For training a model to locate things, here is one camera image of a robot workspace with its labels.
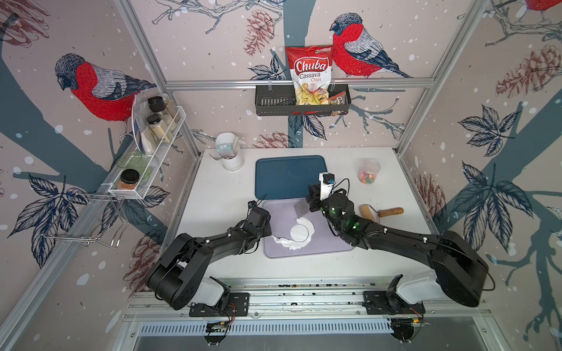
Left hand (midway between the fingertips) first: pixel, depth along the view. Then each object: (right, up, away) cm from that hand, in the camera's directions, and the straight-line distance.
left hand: (269, 220), depth 93 cm
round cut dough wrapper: (+13, -5, -3) cm, 14 cm away
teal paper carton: (-23, +32, +12) cm, 41 cm away
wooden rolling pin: (+44, +3, +2) cm, 44 cm away
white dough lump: (+11, -9, -6) cm, 15 cm away
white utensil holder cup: (-19, +26, +18) cm, 36 cm away
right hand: (+16, +16, -11) cm, 26 cm away
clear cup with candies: (+47, +22, +10) cm, 52 cm away
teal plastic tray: (+8, +18, +16) cm, 25 cm away
